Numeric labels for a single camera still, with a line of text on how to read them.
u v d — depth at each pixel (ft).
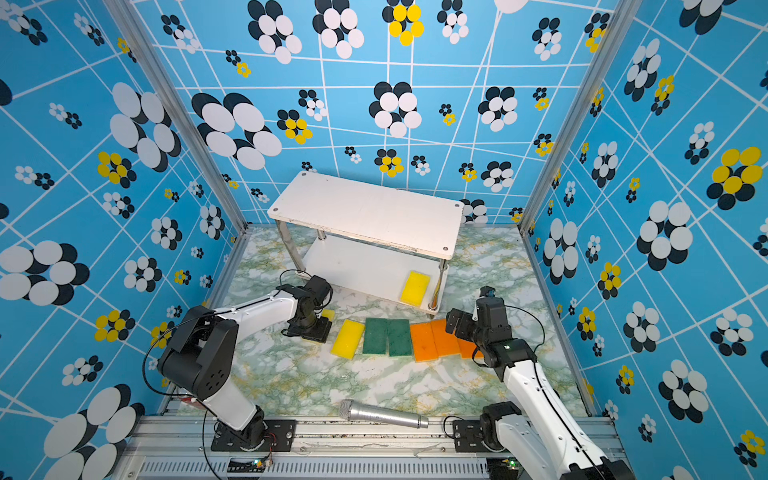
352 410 2.43
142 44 2.40
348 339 2.97
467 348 2.35
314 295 2.47
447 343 2.84
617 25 2.28
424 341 2.87
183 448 2.43
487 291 2.41
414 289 3.07
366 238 2.35
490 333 2.00
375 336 2.93
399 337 2.92
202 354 1.52
